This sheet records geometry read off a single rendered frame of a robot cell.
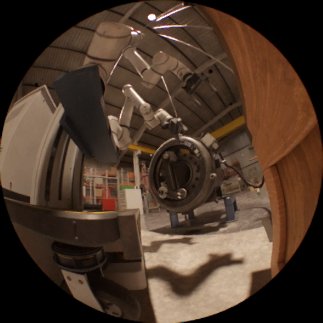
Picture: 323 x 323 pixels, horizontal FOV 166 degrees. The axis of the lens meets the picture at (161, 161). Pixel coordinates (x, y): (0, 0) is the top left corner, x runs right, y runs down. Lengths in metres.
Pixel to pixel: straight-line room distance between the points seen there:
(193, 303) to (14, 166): 0.72
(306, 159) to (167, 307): 0.42
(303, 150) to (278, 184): 0.13
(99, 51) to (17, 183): 0.59
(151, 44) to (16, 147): 8.05
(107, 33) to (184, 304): 0.89
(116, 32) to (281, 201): 0.67
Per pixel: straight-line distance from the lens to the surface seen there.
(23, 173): 0.57
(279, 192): 0.26
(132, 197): 4.83
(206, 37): 9.08
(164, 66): 0.66
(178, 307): 0.41
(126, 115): 1.13
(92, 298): 0.26
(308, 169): 0.15
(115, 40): 0.53
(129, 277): 0.38
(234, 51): 0.15
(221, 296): 0.42
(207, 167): 0.89
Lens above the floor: 0.33
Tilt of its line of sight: 22 degrees up
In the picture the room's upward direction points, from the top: 9 degrees counter-clockwise
